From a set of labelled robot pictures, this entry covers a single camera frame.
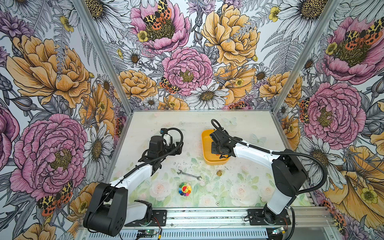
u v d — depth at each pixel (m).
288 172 0.48
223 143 0.69
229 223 0.73
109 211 0.41
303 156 0.45
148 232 0.71
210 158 0.93
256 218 0.74
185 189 0.82
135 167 0.56
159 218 0.74
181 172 0.89
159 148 0.69
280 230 0.72
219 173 0.88
